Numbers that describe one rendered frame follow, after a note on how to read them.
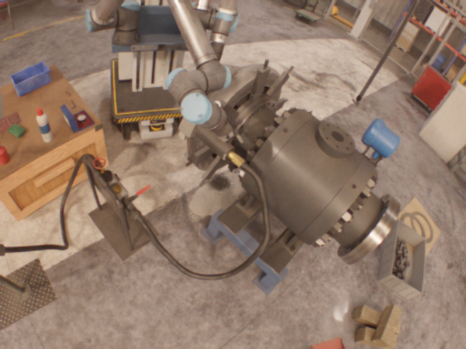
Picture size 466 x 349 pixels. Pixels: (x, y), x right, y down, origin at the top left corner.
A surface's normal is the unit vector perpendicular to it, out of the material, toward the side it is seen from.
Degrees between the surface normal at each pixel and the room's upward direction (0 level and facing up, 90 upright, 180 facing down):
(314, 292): 0
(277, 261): 0
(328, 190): 46
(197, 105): 51
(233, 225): 0
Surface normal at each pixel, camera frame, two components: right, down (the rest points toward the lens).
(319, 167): -0.18, -0.20
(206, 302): 0.25, -0.61
